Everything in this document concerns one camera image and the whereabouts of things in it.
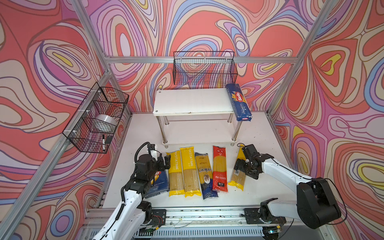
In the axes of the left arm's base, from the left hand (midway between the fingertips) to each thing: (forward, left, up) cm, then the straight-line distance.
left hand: (164, 155), depth 82 cm
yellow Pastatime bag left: (-10, -6, -11) cm, 16 cm away
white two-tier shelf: (+34, -19, -5) cm, 39 cm away
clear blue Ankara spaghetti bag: (-13, -24, -10) cm, 29 cm away
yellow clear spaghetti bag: (-9, -42, -10) cm, 44 cm away
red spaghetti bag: (-11, -31, -9) cm, 34 cm away
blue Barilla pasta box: (-14, +2, -6) cm, 15 cm away
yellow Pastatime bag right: (-15, -15, -10) cm, 24 cm away
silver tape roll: (+10, +26, +19) cm, 34 cm away
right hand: (-6, -46, -12) cm, 48 cm away
